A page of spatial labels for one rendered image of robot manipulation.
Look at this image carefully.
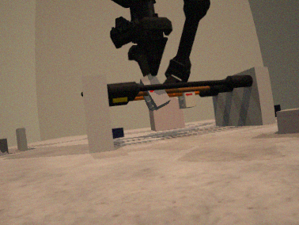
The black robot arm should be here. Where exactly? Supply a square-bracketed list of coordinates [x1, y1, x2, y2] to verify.
[110, 0, 210, 83]

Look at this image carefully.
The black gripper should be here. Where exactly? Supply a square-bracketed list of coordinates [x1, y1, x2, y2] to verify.
[128, 9, 172, 76]

